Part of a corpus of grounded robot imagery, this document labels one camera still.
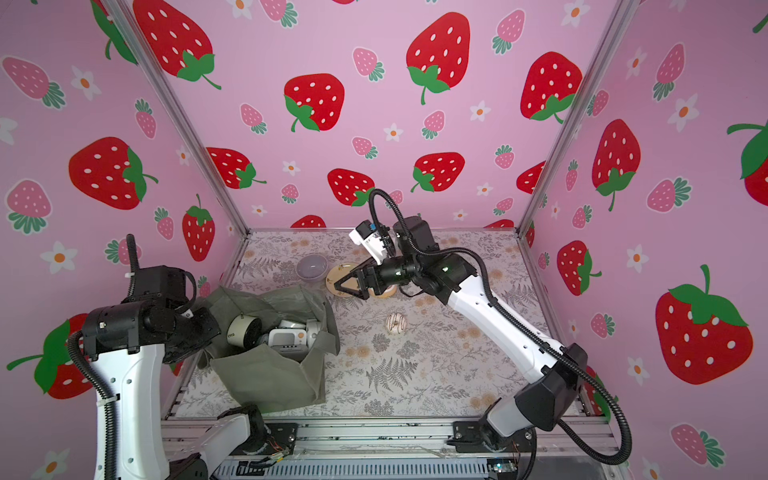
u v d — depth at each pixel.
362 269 0.55
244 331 0.75
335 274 1.05
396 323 0.93
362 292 0.57
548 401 0.39
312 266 1.05
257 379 0.65
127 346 0.38
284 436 0.75
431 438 0.76
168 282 0.48
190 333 0.54
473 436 0.73
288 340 0.82
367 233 0.58
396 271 0.57
